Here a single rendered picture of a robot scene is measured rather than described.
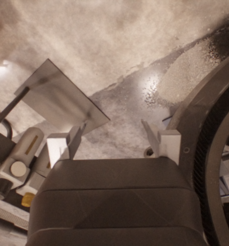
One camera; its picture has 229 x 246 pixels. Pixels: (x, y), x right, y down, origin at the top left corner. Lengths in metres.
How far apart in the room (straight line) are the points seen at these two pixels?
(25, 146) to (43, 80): 0.34
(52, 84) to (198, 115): 0.68
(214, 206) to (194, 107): 0.19
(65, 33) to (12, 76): 0.35
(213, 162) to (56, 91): 0.73
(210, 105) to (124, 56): 0.46
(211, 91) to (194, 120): 0.08
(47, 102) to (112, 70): 0.38
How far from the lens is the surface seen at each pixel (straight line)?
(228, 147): 0.48
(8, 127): 1.20
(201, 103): 0.40
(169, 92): 0.84
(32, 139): 0.72
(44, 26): 0.80
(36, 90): 0.95
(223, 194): 1.08
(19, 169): 0.64
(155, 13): 0.72
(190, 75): 0.81
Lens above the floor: 0.71
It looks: 48 degrees down
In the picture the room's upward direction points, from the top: 171 degrees counter-clockwise
